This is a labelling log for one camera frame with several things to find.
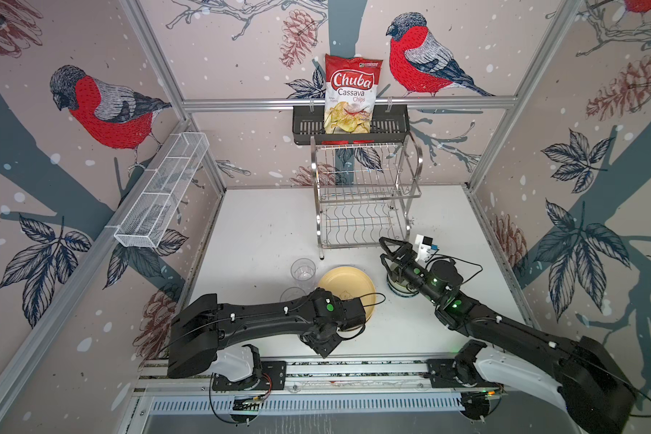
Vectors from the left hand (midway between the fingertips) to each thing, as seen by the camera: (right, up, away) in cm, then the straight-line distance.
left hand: (321, 348), depth 72 cm
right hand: (+15, +26, +2) cm, 30 cm away
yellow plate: (+9, +13, +16) cm, 23 cm away
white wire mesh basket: (-47, +36, -1) cm, 59 cm away
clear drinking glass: (-7, +17, +18) cm, 26 cm away
